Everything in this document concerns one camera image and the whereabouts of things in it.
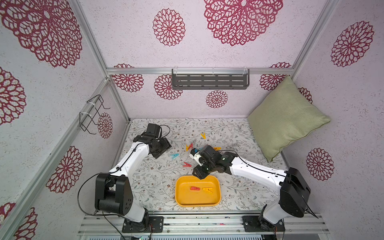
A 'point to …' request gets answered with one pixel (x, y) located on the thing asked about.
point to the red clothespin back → (194, 188)
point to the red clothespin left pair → (191, 146)
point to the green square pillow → (284, 115)
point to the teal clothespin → (175, 155)
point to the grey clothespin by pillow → (239, 127)
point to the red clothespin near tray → (187, 165)
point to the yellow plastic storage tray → (191, 191)
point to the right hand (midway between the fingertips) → (194, 170)
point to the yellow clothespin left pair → (187, 148)
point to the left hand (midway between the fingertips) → (167, 149)
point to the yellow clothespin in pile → (216, 148)
